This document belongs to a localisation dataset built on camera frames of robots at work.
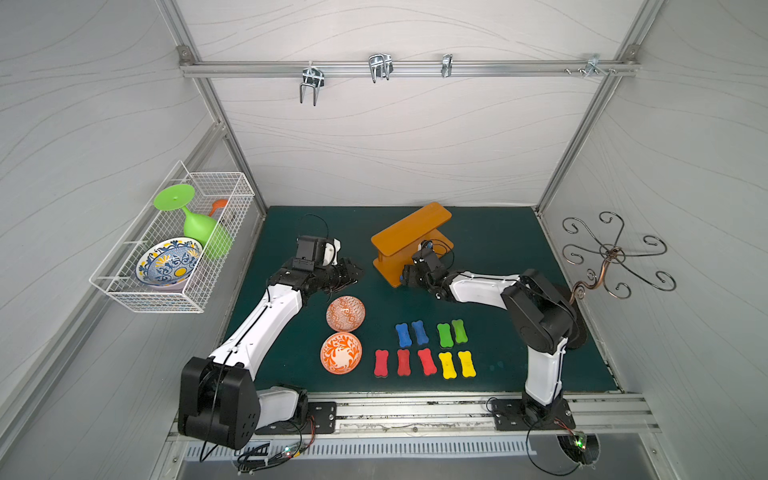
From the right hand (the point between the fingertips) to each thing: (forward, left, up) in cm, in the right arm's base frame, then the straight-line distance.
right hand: (411, 269), depth 98 cm
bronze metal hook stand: (-11, -46, +26) cm, 54 cm away
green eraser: (-21, -10, -3) cm, 23 cm away
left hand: (-11, +14, +14) cm, 22 cm away
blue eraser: (-22, +2, -3) cm, 22 cm away
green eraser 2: (-19, -15, -2) cm, 24 cm away
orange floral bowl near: (-27, +19, -2) cm, 34 cm away
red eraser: (-30, +8, -2) cm, 31 cm away
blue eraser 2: (-21, -3, -2) cm, 21 cm away
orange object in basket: (+1, +53, +28) cm, 60 cm away
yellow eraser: (-30, -11, -2) cm, 31 cm away
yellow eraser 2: (-29, -16, -2) cm, 33 cm away
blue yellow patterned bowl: (-21, +52, +32) cm, 65 cm away
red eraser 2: (-29, +2, -2) cm, 29 cm away
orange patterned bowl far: (-15, +20, -2) cm, 25 cm away
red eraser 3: (-30, -5, -2) cm, 30 cm away
